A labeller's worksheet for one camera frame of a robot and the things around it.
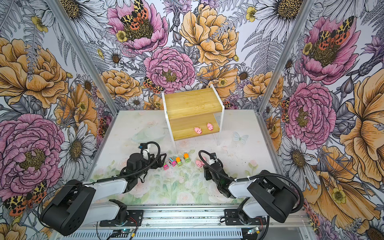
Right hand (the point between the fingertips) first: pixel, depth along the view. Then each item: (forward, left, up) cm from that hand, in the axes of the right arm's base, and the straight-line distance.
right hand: (208, 169), depth 91 cm
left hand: (+5, +28, +6) cm, 29 cm away
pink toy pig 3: (+3, +5, +2) cm, 6 cm away
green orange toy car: (+8, +13, +2) cm, 16 cm away
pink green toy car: (+2, +25, +3) cm, 25 cm away
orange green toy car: (+4, +18, +3) cm, 18 cm away
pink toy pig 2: (+15, +5, +18) cm, 24 cm away
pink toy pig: (+18, -2, +18) cm, 26 cm away
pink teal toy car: (+5, +22, +3) cm, 23 cm away
